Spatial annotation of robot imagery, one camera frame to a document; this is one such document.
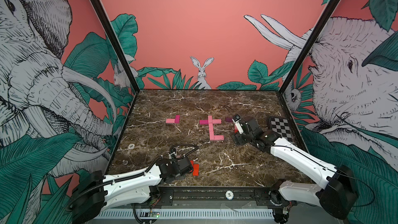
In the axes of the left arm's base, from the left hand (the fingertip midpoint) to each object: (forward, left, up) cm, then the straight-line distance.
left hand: (181, 170), depth 82 cm
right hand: (+17, -32, +14) cm, 39 cm away
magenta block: (+33, +4, +1) cm, 33 cm away
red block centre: (+4, -6, -1) cm, 7 cm away
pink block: (+32, +8, 0) cm, 33 cm away
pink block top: (+30, -23, 0) cm, 38 cm away
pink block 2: (+34, -18, 0) cm, 38 cm away
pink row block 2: (+21, -18, +1) cm, 28 cm away
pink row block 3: (+18, -23, +1) cm, 29 cm away
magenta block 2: (+31, -14, -1) cm, 34 cm away
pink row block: (+25, -18, 0) cm, 31 cm away
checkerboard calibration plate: (+24, -64, +2) cm, 68 cm away
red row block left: (+1, -8, -1) cm, 8 cm away
